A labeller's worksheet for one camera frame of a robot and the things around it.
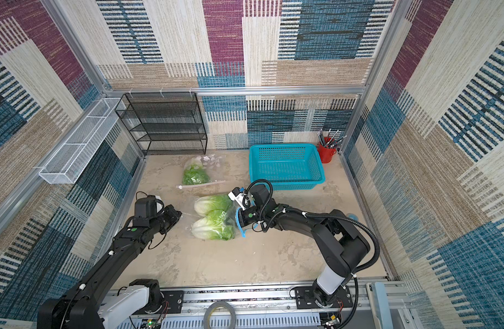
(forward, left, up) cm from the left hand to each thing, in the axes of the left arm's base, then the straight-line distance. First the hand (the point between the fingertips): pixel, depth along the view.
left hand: (182, 210), depth 85 cm
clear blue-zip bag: (-4, -21, +3) cm, 21 cm away
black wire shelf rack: (+47, +17, +9) cm, 50 cm away
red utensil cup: (+32, -66, 0) cm, 74 cm away
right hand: (-6, -19, 0) cm, 20 cm away
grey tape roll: (-32, -16, -8) cm, 37 cm away
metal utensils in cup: (+40, -69, 0) cm, 80 cm away
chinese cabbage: (+2, -10, +2) cm, 11 cm away
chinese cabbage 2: (-7, -15, +1) cm, 16 cm away
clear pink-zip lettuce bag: (+25, -4, -4) cm, 26 cm away
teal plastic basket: (+32, -48, -11) cm, 59 cm away
